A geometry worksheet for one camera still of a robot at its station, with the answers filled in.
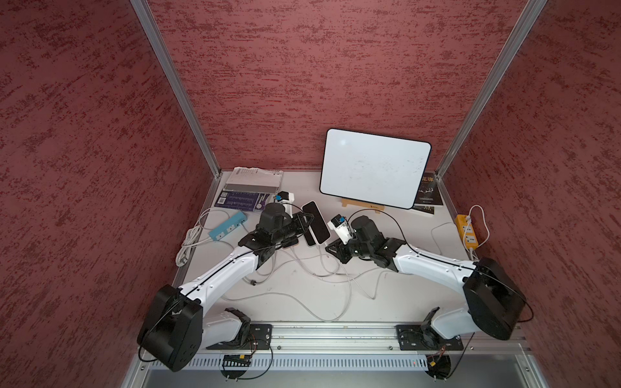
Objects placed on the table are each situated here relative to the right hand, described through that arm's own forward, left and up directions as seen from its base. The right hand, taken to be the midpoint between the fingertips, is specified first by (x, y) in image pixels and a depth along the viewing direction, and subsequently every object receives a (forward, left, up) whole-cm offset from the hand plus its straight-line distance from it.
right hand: (328, 251), depth 83 cm
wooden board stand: (+23, -23, -6) cm, 33 cm away
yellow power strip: (+8, -58, -9) cm, 59 cm away
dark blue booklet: (+29, +38, -6) cm, 48 cm away
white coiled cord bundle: (+2, +57, -7) cm, 57 cm away
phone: (+6, +3, +8) cm, 10 cm away
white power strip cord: (+16, -60, -8) cm, 63 cm away
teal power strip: (+12, +44, -5) cm, 46 cm away
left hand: (+7, +5, +9) cm, 13 cm away
